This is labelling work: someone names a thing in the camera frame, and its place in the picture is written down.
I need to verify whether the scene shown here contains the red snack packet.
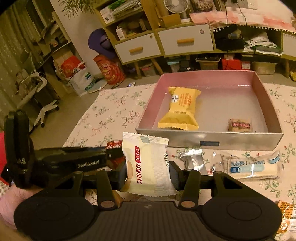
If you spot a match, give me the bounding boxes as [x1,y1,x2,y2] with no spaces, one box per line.
[105,139,127,170]

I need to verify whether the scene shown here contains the white cream bread packet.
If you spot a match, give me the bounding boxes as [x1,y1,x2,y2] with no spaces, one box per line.
[122,132,177,197]

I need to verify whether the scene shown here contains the yellow cake snack packet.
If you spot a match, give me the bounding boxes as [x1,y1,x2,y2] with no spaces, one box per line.
[158,86,201,131]

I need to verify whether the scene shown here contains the brown beef snack packet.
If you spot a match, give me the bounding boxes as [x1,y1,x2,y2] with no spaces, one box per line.
[228,118,252,133]

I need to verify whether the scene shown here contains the silver foil snack packet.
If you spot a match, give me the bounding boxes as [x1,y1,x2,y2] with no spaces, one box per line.
[180,148,208,175]

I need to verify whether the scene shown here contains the white blue bread roll packet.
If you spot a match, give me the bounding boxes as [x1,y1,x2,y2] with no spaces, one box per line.
[223,151,282,180]

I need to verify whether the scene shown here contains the pink silver cardboard box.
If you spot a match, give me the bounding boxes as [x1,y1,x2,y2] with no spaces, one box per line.
[136,70,283,151]

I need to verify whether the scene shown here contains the white office chair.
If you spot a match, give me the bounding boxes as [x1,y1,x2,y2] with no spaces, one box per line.
[16,50,59,128]

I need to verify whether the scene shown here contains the white plastic shopping bag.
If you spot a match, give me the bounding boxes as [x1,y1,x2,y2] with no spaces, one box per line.
[69,68,96,96]

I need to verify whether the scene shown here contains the orange snack packet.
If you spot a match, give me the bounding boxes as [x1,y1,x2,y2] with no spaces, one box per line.
[277,200,296,234]

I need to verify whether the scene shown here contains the red orange gift bag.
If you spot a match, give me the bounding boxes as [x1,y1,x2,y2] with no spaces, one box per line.
[93,54,126,85]

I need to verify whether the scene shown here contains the red cardboard box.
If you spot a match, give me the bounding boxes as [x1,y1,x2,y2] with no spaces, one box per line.
[222,59,251,70]

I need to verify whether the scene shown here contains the clear plastic storage bin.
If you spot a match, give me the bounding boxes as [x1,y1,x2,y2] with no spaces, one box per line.
[252,61,277,75]

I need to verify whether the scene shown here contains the left white cabinet drawer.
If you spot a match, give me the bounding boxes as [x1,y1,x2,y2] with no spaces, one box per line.
[114,34,161,64]

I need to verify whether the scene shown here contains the white cabinet drawer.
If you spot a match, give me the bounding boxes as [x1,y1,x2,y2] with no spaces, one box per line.
[114,34,161,64]
[157,25,214,57]

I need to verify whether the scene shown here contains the purple hat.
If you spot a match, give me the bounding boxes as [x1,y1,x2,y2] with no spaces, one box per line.
[88,28,117,59]

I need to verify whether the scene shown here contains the wooden tv cabinet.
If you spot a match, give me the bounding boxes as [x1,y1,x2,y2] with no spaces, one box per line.
[93,0,296,80]

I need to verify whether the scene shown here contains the white desk fan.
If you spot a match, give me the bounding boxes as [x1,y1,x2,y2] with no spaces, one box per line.
[164,0,191,23]

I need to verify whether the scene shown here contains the pink cloth runner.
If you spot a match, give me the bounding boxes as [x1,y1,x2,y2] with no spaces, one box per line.
[190,9,295,33]

